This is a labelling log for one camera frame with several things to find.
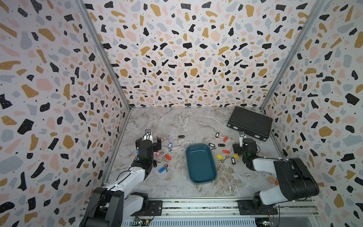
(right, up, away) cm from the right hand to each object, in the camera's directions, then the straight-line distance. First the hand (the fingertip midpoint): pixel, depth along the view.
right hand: (245, 141), depth 95 cm
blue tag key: (-51, -3, +5) cm, 52 cm away
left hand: (-62, +4, -9) cm, 62 cm away
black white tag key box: (-17, +4, +11) cm, 21 cm away
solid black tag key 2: (-15, -3, +4) cm, 16 cm away
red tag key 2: (-51, -10, -2) cm, 52 cm away
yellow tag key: (-17, -10, -1) cm, 20 cm away
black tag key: (-9, -12, -2) cm, 15 cm away
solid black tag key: (-59, -14, -5) cm, 61 cm away
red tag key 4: (-13, -7, +1) cm, 15 cm away
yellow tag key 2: (-7, -9, -2) cm, 12 cm away
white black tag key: (-21, -3, +5) cm, 22 cm away
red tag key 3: (-11, +1, +8) cm, 14 cm away
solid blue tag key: (-55, -16, -7) cm, 57 cm away
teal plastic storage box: (-30, -13, -4) cm, 33 cm away
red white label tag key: (-59, -8, -1) cm, 59 cm away
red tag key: (-57, +1, +7) cm, 58 cm away
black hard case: (+12, +12, +16) cm, 23 cm away
